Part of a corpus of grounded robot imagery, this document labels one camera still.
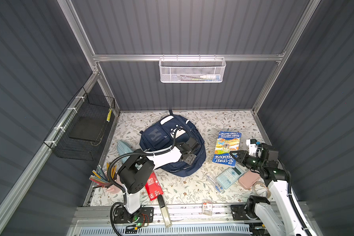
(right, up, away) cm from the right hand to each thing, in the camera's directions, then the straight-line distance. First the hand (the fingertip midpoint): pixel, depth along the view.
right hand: (233, 154), depth 77 cm
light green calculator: (0, -14, +7) cm, 16 cm away
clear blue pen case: (-8, -18, +5) cm, 21 cm away
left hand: (-25, -3, +14) cm, 29 cm away
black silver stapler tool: (-37, -25, -5) cm, 45 cm away
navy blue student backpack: (-36, +12, +22) cm, 44 cm away
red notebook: (-44, -20, +6) cm, 49 cm away
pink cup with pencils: (-70, -11, -2) cm, 71 cm away
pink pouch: (+9, -14, +3) cm, 18 cm away
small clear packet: (-15, -26, -4) cm, 30 cm away
